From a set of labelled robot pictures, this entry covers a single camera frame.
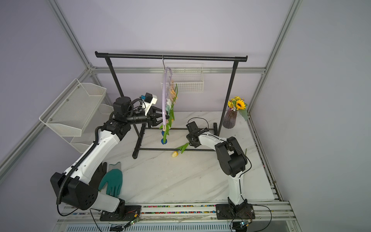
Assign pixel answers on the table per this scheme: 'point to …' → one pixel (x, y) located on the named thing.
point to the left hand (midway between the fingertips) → (166, 116)
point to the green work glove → (113, 178)
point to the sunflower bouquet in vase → (235, 104)
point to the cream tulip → (182, 149)
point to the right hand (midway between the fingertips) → (191, 139)
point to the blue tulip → (164, 140)
